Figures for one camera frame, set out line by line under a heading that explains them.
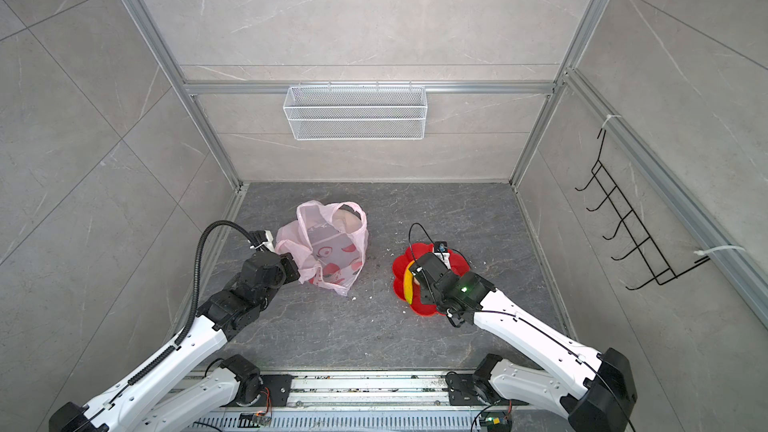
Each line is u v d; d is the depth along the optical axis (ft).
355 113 3.29
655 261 1.98
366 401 2.39
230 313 1.73
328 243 3.35
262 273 1.88
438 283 1.85
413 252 3.14
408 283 2.86
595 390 1.26
